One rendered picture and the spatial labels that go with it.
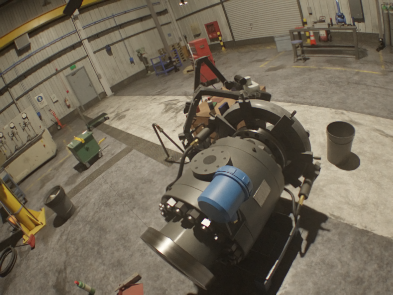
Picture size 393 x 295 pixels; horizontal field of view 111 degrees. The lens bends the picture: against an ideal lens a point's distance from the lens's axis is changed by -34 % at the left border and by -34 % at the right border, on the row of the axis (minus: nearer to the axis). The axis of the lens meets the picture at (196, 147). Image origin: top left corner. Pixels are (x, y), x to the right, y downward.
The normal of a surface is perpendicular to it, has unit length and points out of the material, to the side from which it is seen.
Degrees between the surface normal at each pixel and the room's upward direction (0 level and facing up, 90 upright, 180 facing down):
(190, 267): 52
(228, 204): 56
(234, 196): 64
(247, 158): 29
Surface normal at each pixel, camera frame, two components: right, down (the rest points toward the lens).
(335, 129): -0.19, 0.55
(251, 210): 0.50, -0.23
